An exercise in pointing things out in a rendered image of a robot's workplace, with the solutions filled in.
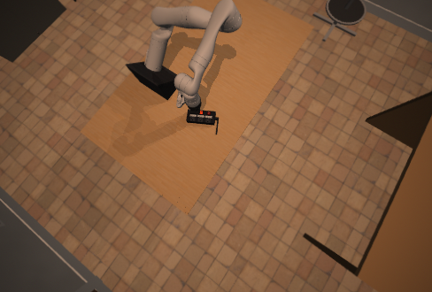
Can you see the black power strip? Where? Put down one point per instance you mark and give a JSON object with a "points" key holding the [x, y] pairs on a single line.
{"points": [[204, 117]]}

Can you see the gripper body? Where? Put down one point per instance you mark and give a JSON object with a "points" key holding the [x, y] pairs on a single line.
{"points": [[194, 107]]}

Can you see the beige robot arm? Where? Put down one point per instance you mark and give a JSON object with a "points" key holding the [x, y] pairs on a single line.
{"points": [[225, 18]]}

